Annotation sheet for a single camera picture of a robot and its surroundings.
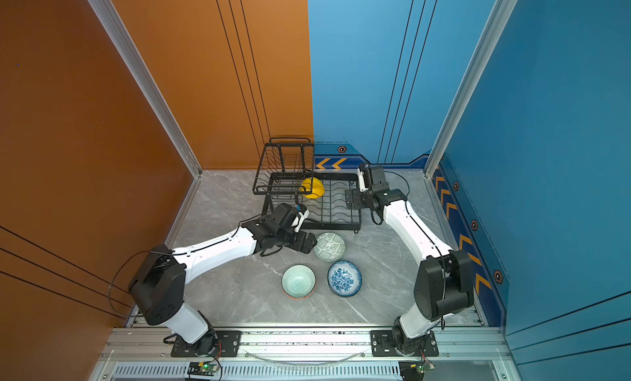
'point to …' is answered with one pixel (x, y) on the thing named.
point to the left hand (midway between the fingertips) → (308, 237)
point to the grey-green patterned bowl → (329, 247)
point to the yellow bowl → (314, 185)
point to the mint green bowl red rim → (298, 282)
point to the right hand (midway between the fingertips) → (358, 194)
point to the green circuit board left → (202, 368)
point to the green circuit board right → (414, 370)
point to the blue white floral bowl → (344, 278)
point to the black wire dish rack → (286, 175)
